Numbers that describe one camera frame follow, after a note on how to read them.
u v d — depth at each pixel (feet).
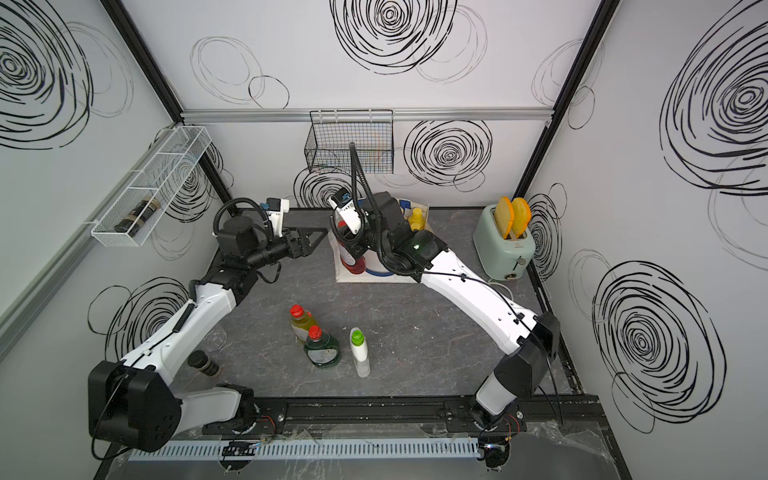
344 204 1.87
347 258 2.53
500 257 2.92
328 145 3.25
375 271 3.08
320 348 2.37
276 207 2.22
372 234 1.68
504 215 3.02
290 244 2.18
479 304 1.46
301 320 2.41
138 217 2.19
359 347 2.29
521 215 2.97
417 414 2.49
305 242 2.17
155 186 2.40
